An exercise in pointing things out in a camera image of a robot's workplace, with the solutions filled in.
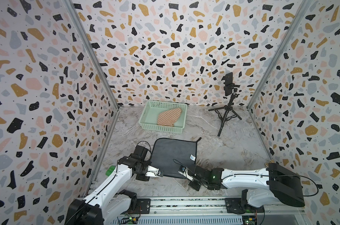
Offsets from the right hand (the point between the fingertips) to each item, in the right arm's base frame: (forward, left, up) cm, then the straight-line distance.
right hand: (188, 179), depth 81 cm
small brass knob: (+12, -51, -3) cm, 52 cm away
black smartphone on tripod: (+52, -26, +30) cm, 65 cm away
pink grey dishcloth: (+16, +13, -1) cm, 20 cm away
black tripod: (+43, -28, +11) cm, 53 cm away
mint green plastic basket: (+48, +32, -1) cm, 58 cm away
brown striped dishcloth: (+46, +14, +2) cm, 49 cm away
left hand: (+5, +22, +2) cm, 23 cm away
